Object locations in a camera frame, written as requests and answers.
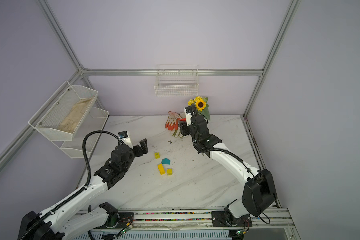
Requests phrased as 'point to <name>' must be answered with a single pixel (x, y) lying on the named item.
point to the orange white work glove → (171, 122)
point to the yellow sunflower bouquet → (201, 105)
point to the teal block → (165, 161)
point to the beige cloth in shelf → (70, 123)
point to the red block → (183, 119)
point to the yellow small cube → (169, 171)
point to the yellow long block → (161, 169)
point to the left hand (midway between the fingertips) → (138, 141)
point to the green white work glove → (177, 132)
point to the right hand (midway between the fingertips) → (183, 118)
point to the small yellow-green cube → (157, 155)
